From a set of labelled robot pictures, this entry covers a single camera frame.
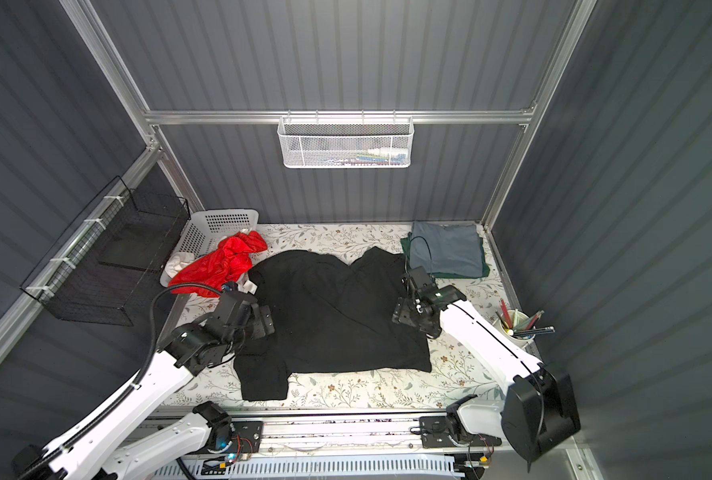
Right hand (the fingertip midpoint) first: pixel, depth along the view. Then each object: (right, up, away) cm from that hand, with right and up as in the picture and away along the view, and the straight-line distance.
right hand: (411, 318), depth 84 cm
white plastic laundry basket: (-76, +26, +30) cm, 86 cm away
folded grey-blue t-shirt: (+16, +20, +21) cm, 33 cm away
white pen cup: (+30, -2, 0) cm, 30 cm away
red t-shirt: (-59, +15, +9) cm, 61 cm away
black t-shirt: (-25, -2, +12) cm, 28 cm away
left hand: (-40, +2, -7) cm, 41 cm away
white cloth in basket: (-74, +16, +11) cm, 76 cm away
